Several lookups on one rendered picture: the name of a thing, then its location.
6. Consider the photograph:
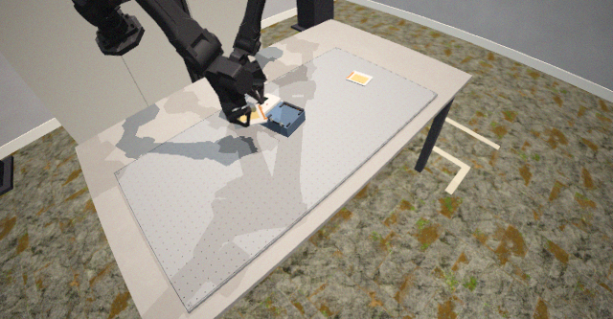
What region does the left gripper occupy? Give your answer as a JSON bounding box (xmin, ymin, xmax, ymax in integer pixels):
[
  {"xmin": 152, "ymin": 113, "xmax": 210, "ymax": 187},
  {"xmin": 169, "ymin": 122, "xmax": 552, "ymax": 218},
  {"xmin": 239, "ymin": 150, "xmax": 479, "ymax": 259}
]
[{"xmin": 246, "ymin": 84, "xmax": 264, "ymax": 104}]

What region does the white cassette with yellow panel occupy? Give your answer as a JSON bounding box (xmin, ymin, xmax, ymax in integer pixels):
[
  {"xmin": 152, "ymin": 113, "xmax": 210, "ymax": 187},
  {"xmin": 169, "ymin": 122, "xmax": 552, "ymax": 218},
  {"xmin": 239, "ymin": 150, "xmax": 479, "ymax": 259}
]
[
  {"xmin": 346, "ymin": 71, "xmax": 373, "ymax": 86},
  {"xmin": 234, "ymin": 103, "xmax": 267, "ymax": 129}
]

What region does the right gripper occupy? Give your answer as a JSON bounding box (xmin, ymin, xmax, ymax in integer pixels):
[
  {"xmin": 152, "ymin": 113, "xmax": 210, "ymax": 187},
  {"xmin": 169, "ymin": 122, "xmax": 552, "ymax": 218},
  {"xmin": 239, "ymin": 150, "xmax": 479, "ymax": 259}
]
[{"xmin": 213, "ymin": 87, "xmax": 252, "ymax": 127}]

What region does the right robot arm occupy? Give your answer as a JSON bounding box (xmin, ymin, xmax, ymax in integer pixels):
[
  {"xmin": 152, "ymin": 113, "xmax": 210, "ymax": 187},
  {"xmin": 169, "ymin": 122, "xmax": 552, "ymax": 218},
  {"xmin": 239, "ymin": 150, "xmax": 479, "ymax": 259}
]
[{"xmin": 72, "ymin": 0, "xmax": 265, "ymax": 102}]

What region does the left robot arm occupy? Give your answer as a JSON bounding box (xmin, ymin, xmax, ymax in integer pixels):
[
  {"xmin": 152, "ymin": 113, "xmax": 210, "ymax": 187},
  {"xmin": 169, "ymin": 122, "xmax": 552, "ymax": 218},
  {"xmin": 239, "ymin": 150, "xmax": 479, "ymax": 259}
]
[{"xmin": 229, "ymin": 0, "xmax": 266, "ymax": 66}]

